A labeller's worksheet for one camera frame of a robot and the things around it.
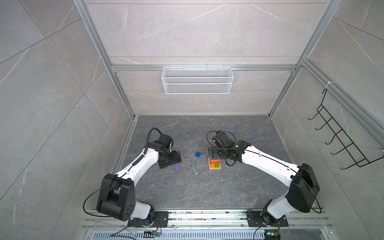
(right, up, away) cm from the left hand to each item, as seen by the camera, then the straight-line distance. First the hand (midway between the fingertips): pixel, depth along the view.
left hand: (176, 158), depth 86 cm
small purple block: (0, -7, +5) cm, 8 cm away
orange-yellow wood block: (+22, -5, +4) cm, 23 cm away
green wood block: (+25, -5, +4) cm, 26 cm away
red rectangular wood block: (+24, -2, +4) cm, 24 cm away
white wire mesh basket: (+13, +51, +14) cm, 54 cm away
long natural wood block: (+23, -6, +4) cm, 24 cm away
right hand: (+23, +5, -1) cm, 24 cm away
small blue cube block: (+13, +1, +12) cm, 18 cm away
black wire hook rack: (+78, +10, -23) cm, 82 cm away
